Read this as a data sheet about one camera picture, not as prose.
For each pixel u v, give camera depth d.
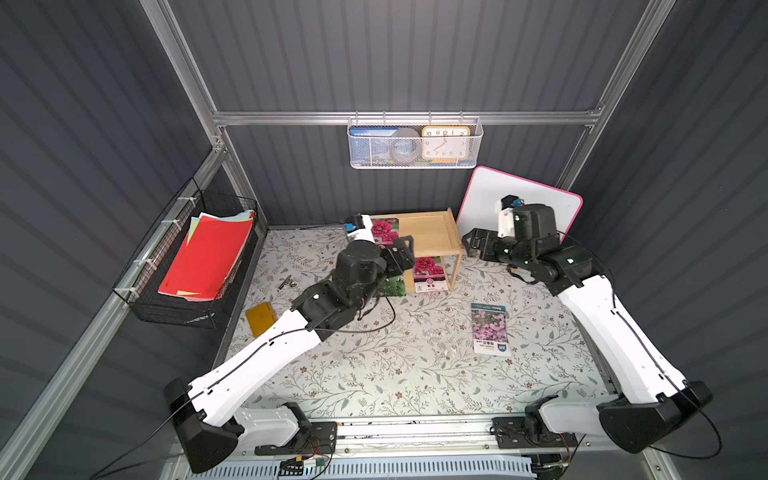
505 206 0.63
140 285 0.61
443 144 0.89
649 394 0.38
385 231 0.91
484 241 0.62
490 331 0.91
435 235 0.90
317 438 0.74
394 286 0.99
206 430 0.38
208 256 0.71
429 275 1.02
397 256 0.57
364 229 0.58
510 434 0.74
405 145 0.91
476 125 0.89
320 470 0.69
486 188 1.01
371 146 0.85
